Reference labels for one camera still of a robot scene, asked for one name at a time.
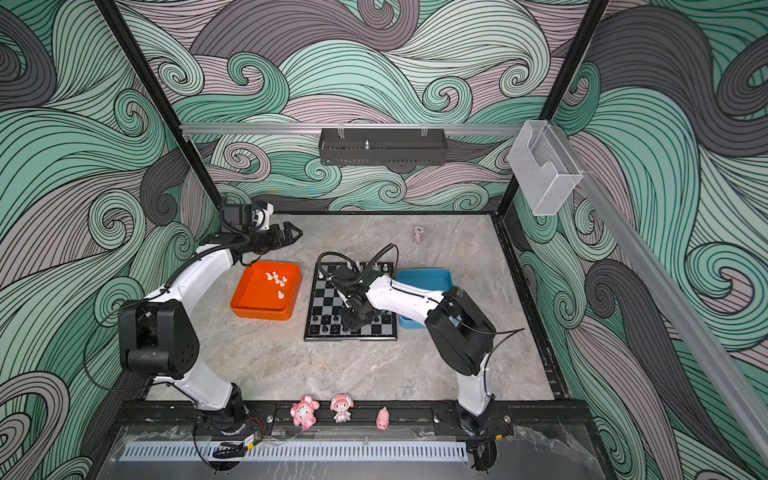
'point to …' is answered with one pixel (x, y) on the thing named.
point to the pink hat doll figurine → (341, 404)
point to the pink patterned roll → (418, 235)
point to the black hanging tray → (399, 149)
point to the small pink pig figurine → (382, 419)
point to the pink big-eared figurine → (304, 412)
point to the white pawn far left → (321, 276)
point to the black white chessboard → (324, 321)
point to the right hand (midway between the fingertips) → (354, 323)
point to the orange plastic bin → (266, 291)
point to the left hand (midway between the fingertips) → (291, 232)
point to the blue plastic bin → (431, 279)
